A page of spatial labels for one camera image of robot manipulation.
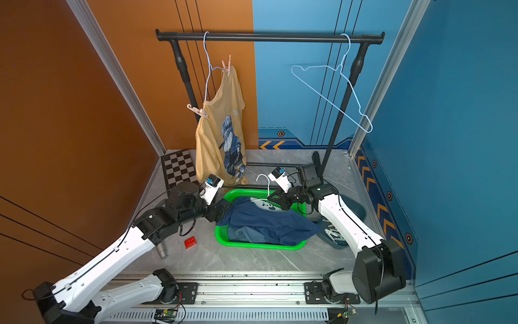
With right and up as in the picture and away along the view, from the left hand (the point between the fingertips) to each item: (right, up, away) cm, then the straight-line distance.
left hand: (224, 195), depth 73 cm
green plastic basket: (-3, -17, +9) cm, 20 cm away
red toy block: (-17, -22, +12) cm, 30 cm away
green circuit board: (-21, -43, -1) cm, 48 cm away
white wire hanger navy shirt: (+16, +1, +3) cm, 16 cm away
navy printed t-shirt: (+9, -13, +9) cm, 18 cm away
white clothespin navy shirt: (+45, -19, +14) cm, 51 cm away
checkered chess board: (-33, +10, +36) cm, 50 cm away
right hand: (+17, -1, +5) cm, 18 cm away
